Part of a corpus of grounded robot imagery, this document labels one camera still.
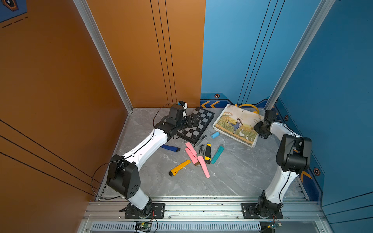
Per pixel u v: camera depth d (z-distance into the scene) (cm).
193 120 73
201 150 95
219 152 94
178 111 63
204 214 73
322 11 71
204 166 87
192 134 100
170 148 97
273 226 69
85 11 71
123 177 43
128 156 46
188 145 98
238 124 106
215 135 102
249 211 72
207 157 91
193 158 92
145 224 72
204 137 102
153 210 73
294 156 52
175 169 87
